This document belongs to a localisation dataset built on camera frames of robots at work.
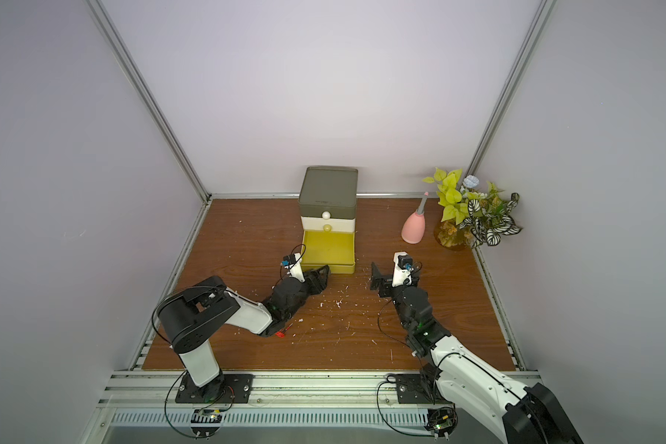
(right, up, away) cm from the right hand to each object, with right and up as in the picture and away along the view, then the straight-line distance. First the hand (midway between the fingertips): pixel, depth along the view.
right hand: (390, 259), depth 79 cm
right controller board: (+12, -41, -9) cm, 43 cm away
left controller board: (-51, -41, -7) cm, 66 cm away
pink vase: (+13, +7, +22) cm, 26 cm away
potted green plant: (+25, +14, +2) cm, 29 cm away
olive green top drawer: (-19, +16, +13) cm, 28 cm away
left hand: (-19, -5, +9) cm, 21 cm away
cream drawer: (-22, +10, +19) cm, 30 cm away
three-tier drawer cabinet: (-19, +25, +19) cm, 37 cm away
